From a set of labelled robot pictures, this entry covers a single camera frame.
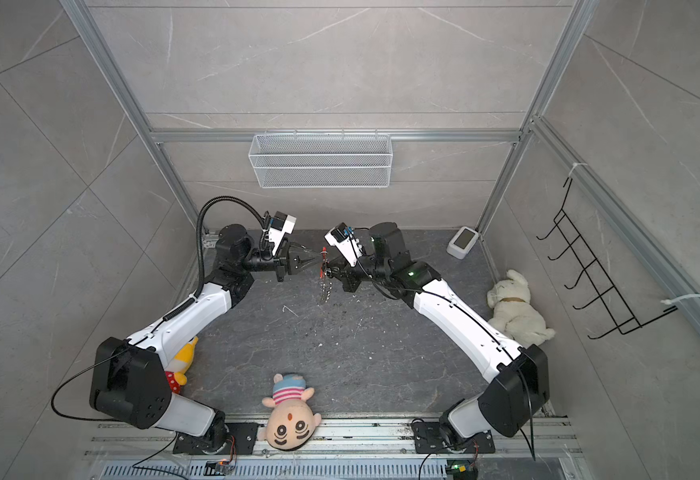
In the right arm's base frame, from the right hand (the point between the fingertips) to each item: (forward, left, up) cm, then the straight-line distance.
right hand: (326, 265), depth 72 cm
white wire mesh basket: (+45, +4, 0) cm, 46 cm away
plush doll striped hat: (-30, +9, -21) cm, 38 cm away
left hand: (-1, 0, +5) cm, 5 cm away
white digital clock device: (+30, -48, -26) cm, 62 cm away
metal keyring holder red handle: (-4, 0, +5) cm, 6 cm away
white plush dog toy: (-5, -53, -20) cm, 57 cm away
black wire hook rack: (-15, -62, +1) cm, 63 cm away
